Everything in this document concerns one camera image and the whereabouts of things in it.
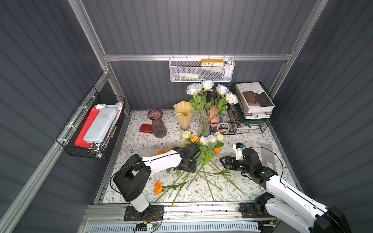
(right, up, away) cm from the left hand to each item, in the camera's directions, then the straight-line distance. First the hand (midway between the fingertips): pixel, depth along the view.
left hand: (191, 168), depth 86 cm
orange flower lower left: (-18, -8, -9) cm, 21 cm away
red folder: (-52, +19, -20) cm, 59 cm away
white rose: (+9, +16, +6) cm, 20 cm away
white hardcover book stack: (+41, +40, +5) cm, 58 cm away
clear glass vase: (+9, +28, +7) cm, 30 cm away
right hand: (+21, +7, -4) cm, 22 cm away
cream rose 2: (+20, +18, +12) cm, 29 cm away
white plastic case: (-45, +26, -17) cm, 54 cm away
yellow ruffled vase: (-5, +37, +13) cm, 39 cm away
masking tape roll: (+24, +28, +16) cm, 40 cm away
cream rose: (-3, +19, +13) cm, 24 cm away
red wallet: (-33, +23, +19) cm, 45 cm away
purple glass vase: (-25, +23, +26) cm, 42 cm away
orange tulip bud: (+17, +10, +8) cm, 21 cm away
